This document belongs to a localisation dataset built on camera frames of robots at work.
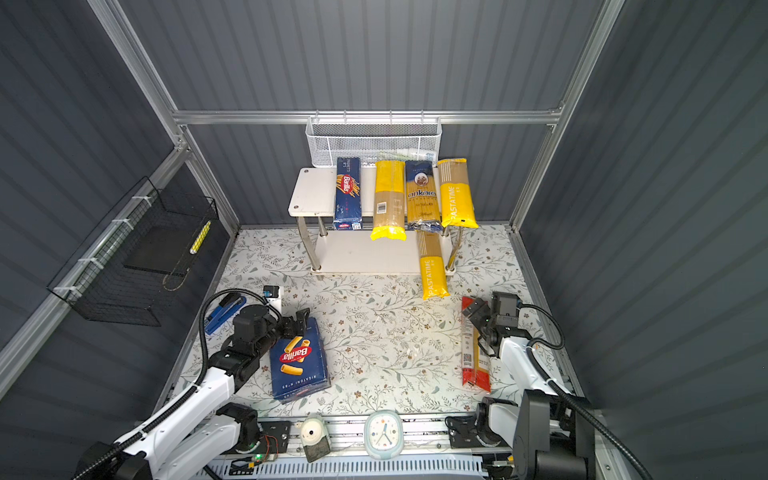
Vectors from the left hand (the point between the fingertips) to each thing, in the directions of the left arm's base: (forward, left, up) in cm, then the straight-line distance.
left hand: (293, 309), depth 84 cm
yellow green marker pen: (+14, +23, +16) cm, 32 cm away
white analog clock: (-31, -24, -9) cm, 40 cm away
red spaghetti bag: (-16, -51, -8) cm, 54 cm away
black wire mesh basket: (+5, +36, +16) cm, 40 cm away
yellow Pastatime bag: (+15, -43, -2) cm, 45 cm away
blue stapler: (+7, +23, -9) cm, 26 cm away
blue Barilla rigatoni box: (-14, -2, -5) cm, 15 cm away
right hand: (-3, -56, -5) cm, 56 cm away
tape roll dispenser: (-31, -9, -5) cm, 33 cm away
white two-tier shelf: (+26, -11, -4) cm, 28 cm away
